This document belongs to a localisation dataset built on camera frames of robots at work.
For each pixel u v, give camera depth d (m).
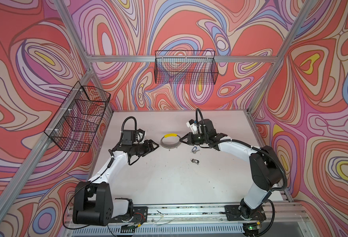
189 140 0.77
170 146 0.84
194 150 0.96
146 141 0.75
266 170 0.47
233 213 0.74
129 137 0.67
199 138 0.76
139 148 0.72
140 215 0.72
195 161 0.93
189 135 0.77
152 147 0.76
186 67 0.96
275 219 0.71
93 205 0.41
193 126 0.82
